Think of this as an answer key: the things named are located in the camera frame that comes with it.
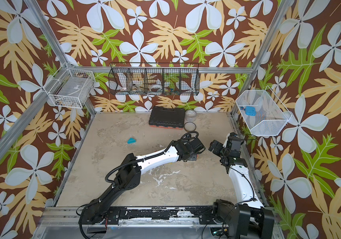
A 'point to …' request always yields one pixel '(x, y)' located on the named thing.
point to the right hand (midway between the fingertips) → (216, 145)
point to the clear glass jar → (190, 115)
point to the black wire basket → (175, 78)
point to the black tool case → (167, 118)
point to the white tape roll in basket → (156, 87)
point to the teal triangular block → (131, 141)
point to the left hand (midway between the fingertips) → (192, 153)
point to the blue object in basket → (250, 110)
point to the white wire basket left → (71, 88)
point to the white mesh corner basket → (262, 112)
